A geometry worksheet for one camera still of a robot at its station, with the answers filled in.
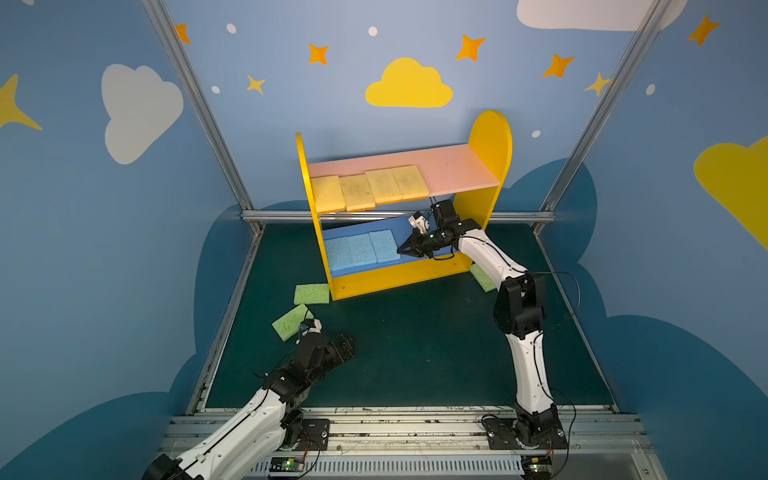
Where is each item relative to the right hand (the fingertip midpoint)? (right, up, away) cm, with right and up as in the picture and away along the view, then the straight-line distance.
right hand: (399, 248), depth 93 cm
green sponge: (-29, -15, +6) cm, 34 cm away
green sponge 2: (-35, -24, -1) cm, 42 cm away
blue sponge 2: (-12, -1, +1) cm, 12 cm away
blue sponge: (-17, -1, +1) cm, 17 cm away
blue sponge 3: (-5, +1, +2) cm, 5 cm away
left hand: (-16, -28, -7) cm, 33 cm away
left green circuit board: (-28, -53, -22) cm, 64 cm away
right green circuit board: (+33, -54, -21) cm, 67 cm away
